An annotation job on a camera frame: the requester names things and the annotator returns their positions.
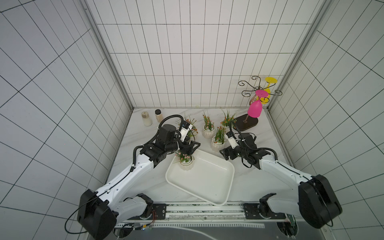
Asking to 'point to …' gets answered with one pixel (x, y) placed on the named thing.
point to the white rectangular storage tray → (209, 178)
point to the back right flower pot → (228, 120)
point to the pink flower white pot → (186, 161)
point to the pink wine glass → (255, 107)
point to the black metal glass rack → (251, 122)
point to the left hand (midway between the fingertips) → (191, 144)
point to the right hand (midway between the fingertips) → (227, 144)
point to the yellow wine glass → (268, 80)
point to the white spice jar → (146, 119)
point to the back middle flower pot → (209, 128)
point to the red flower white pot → (219, 140)
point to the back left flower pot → (192, 122)
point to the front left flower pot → (192, 133)
